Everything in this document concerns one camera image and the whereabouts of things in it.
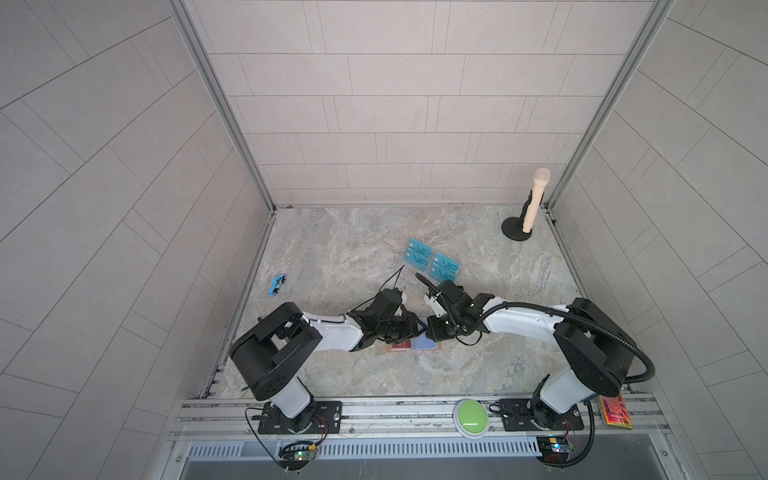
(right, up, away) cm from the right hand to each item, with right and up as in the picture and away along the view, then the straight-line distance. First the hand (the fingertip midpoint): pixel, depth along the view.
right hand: (425, 338), depth 85 cm
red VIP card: (-6, -1, -3) cm, 7 cm away
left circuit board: (-30, -20, -19) cm, 41 cm away
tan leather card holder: (-2, -1, -2) cm, 3 cm away
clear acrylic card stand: (+2, +18, +7) cm, 19 cm away
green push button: (+9, -13, -15) cm, 22 cm away
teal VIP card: (-1, +23, +9) cm, 25 cm away
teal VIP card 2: (+6, +19, +5) cm, 21 cm away
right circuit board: (+28, -20, -17) cm, 38 cm away
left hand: (+1, +3, -1) cm, 3 cm away
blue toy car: (-46, +15, +8) cm, 49 cm away
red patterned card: (+45, -12, -14) cm, 48 cm away
